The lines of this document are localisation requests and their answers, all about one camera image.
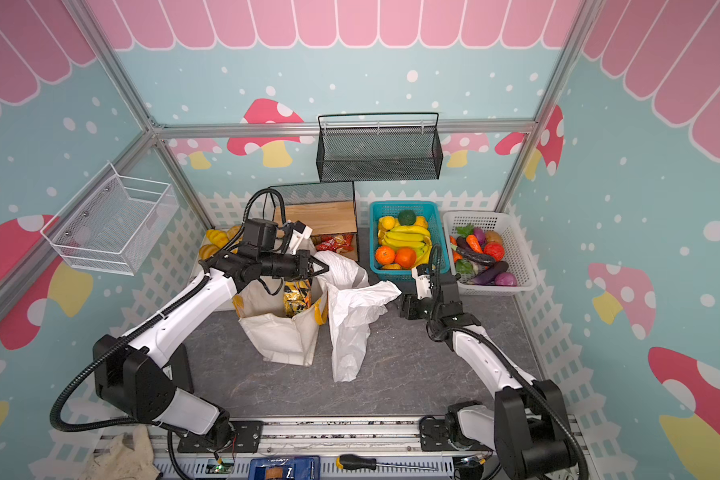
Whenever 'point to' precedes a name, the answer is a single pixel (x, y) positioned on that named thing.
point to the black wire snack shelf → (328, 209)
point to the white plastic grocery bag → (352, 304)
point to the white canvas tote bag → (276, 336)
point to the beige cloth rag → (128, 457)
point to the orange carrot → (474, 243)
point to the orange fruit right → (405, 257)
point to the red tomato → (494, 249)
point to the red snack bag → (341, 242)
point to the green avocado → (406, 218)
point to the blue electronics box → (285, 468)
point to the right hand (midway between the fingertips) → (400, 297)
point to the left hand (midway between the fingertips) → (327, 274)
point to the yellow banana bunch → (409, 236)
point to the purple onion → (506, 279)
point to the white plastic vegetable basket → (476, 272)
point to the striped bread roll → (217, 237)
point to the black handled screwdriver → (358, 462)
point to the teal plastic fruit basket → (428, 216)
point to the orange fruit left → (385, 255)
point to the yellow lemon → (387, 222)
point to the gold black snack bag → (297, 296)
